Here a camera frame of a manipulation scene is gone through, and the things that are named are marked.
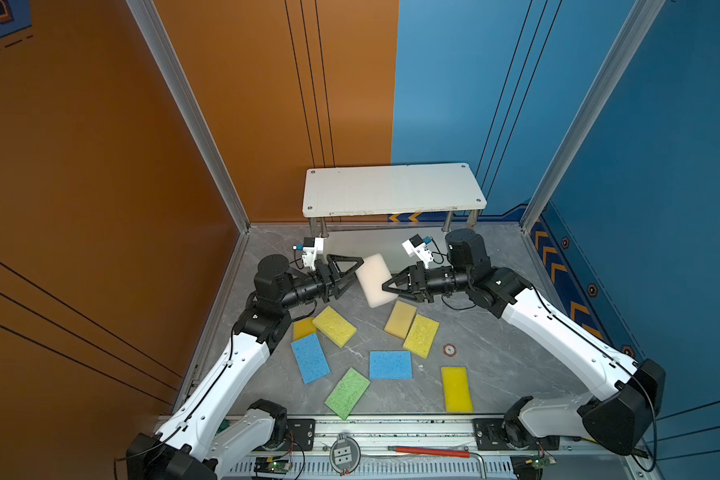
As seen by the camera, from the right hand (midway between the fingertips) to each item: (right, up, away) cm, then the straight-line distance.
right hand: (384, 291), depth 64 cm
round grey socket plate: (-8, -36, 0) cm, 37 cm away
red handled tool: (+19, -40, +7) cm, 45 cm away
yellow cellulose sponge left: (-14, -14, +26) cm, 33 cm away
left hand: (-5, +5, +1) cm, 7 cm away
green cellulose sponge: (-9, -30, +15) cm, 34 cm away
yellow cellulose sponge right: (+12, -17, +25) cm, 33 cm away
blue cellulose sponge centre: (+3, -23, +19) cm, 30 cm away
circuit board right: (+37, -41, +6) cm, 56 cm away
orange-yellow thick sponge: (+6, -13, +27) cm, 31 cm away
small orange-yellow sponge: (-23, -15, +25) cm, 37 cm away
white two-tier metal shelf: (+3, +26, +19) cm, 32 cm away
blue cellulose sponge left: (-20, -21, +19) cm, 35 cm away
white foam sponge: (-3, +3, +2) cm, 4 cm away
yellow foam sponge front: (+20, -29, +16) cm, 39 cm away
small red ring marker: (+21, -21, +23) cm, 37 cm away
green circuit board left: (-27, -43, +7) cm, 51 cm away
